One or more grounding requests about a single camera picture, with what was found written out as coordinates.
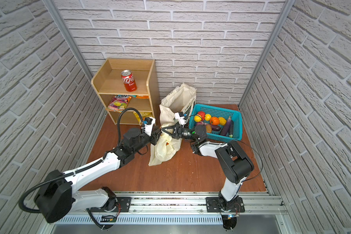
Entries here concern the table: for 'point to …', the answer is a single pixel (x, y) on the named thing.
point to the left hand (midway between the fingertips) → (161, 125)
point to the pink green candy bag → (119, 103)
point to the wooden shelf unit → (107, 82)
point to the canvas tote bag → (179, 100)
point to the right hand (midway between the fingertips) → (162, 131)
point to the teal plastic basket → (215, 111)
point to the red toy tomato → (202, 114)
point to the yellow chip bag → (143, 114)
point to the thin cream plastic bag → (166, 147)
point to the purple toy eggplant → (224, 131)
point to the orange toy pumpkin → (214, 120)
